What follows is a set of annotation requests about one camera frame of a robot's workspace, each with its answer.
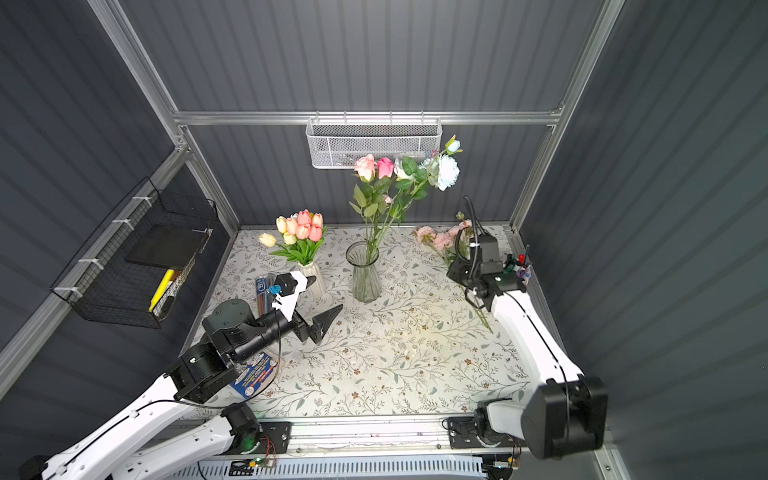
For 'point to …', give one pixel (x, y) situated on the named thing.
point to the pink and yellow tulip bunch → (303, 236)
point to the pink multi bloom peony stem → (464, 236)
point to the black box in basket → (166, 245)
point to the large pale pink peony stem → (444, 242)
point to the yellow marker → (161, 289)
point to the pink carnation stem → (387, 200)
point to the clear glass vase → (363, 255)
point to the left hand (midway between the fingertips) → (327, 296)
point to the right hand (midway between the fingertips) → (459, 265)
